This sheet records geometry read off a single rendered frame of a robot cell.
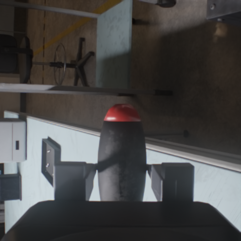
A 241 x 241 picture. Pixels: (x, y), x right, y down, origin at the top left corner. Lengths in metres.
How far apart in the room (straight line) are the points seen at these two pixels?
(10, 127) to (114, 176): 0.82
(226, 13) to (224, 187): 0.29
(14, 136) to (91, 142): 0.53
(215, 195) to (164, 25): 1.92
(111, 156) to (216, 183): 0.12
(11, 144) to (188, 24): 1.31
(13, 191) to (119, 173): 0.97
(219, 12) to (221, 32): 1.23
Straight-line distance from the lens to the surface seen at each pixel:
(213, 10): 0.50
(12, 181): 1.11
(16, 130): 0.98
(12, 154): 0.98
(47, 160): 0.73
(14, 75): 6.77
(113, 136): 0.16
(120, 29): 1.99
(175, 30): 2.03
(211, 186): 0.26
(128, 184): 0.16
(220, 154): 0.34
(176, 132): 1.81
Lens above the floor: 1.17
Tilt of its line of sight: 27 degrees down
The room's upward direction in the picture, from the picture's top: 90 degrees counter-clockwise
